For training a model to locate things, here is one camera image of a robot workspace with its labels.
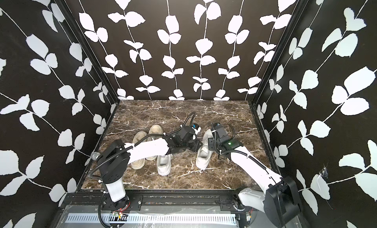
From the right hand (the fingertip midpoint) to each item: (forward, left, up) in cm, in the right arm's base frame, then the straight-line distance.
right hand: (212, 139), depth 85 cm
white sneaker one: (-6, +5, -9) cm, 12 cm away
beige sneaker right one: (+11, +38, -7) cm, 40 cm away
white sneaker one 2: (-14, +27, -4) cm, 31 cm away
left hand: (-1, +6, -1) cm, 6 cm away
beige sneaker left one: (+5, +48, -7) cm, 49 cm away
